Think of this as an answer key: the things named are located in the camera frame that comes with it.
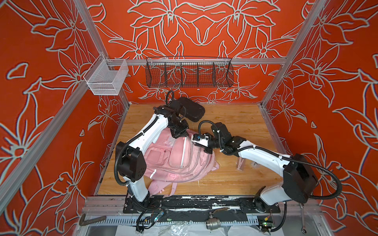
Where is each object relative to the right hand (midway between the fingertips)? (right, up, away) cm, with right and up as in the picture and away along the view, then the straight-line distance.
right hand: (194, 141), depth 80 cm
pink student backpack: (-13, -11, +1) cm, 17 cm away
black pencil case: (+1, +18, +28) cm, 33 cm away
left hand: (-3, +5, 0) cm, 5 cm away
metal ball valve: (+8, -36, -15) cm, 39 cm away
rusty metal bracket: (-54, -37, -12) cm, 66 cm away
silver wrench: (+50, -39, -13) cm, 65 cm away
